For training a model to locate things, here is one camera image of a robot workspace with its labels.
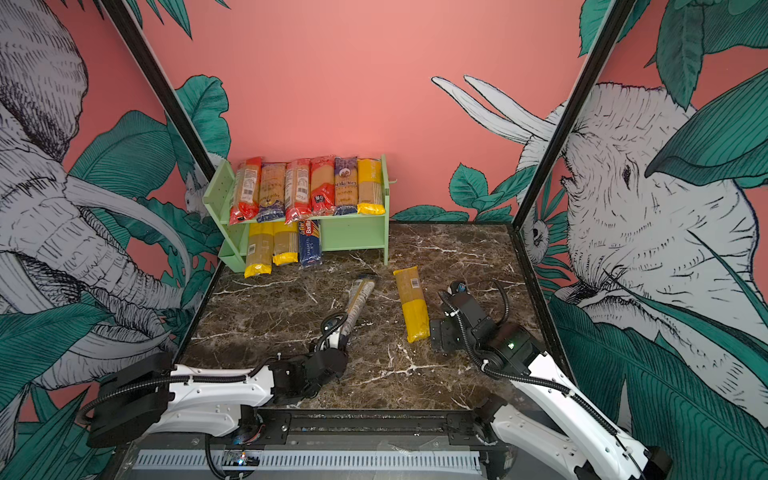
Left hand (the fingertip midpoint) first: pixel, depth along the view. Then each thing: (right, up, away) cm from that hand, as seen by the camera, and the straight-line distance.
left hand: (346, 335), depth 82 cm
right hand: (+26, +6, -10) cm, 28 cm away
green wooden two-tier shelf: (+4, +30, +19) cm, 36 cm away
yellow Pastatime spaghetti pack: (-21, +25, +11) cm, 34 cm away
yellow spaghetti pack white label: (+20, +6, +13) cm, 25 cm away
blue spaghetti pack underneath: (-13, +26, +11) cm, 31 cm away
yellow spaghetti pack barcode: (-29, +23, +10) cm, 39 cm away
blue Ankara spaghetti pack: (-1, +44, +8) cm, 44 cm away
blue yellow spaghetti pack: (-23, +41, +4) cm, 47 cm away
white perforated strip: (-6, -27, -12) cm, 30 cm away
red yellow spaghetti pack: (-8, +43, +6) cm, 44 cm away
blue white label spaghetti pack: (+3, +10, +8) cm, 14 cm away
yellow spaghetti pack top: (+6, +43, +7) cm, 44 cm away
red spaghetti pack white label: (-15, +41, +4) cm, 44 cm away
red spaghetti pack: (-29, +37, +1) cm, 47 cm away
